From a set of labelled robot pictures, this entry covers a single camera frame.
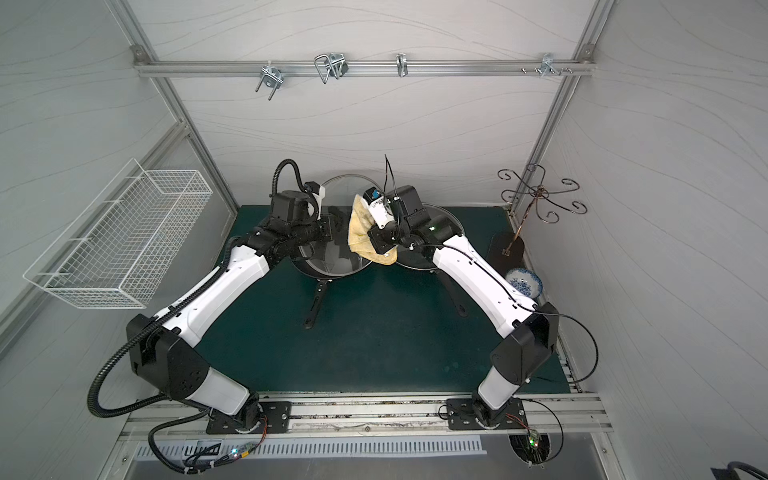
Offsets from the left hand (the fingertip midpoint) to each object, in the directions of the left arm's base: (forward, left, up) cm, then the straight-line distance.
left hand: (339, 220), depth 79 cm
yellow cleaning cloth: (-3, -6, +2) cm, 7 cm away
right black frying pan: (-9, -32, -20) cm, 39 cm away
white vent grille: (-49, +30, -31) cm, 65 cm away
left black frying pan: (-6, +8, -22) cm, 24 cm away
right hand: (-3, -9, +1) cm, 10 cm away
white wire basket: (-13, +50, +3) cm, 51 cm away
